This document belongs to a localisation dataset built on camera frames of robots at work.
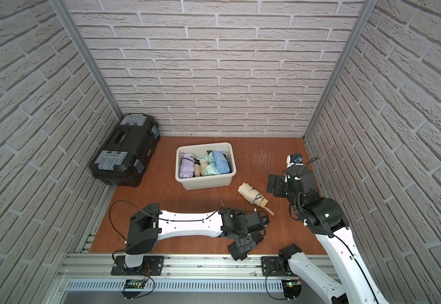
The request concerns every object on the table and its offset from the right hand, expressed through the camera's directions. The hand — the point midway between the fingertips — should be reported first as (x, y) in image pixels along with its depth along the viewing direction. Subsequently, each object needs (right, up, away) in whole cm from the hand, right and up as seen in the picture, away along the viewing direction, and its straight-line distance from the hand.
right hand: (284, 178), depth 67 cm
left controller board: (-57, -43, +4) cm, 72 cm away
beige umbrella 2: (-8, -12, +23) cm, 27 cm away
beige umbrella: (-36, +1, +33) cm, 49 cm away
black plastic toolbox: (-69, +6, +19) cm, 72 cm away
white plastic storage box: (-32, -6, +25) cm, 41 cm away
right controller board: (+4, -42, +3) cm, 43 cm away
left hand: (-11, -24, +9) cm, 28 cm away
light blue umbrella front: (-23, +4, +23) cm, 33 cm away
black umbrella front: (-16, -26, 0) cm, 30 cm away
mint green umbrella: (-29, +2, +22) cm, 36 cm away
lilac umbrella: (-40, +3, +23) cm, 47 cm away
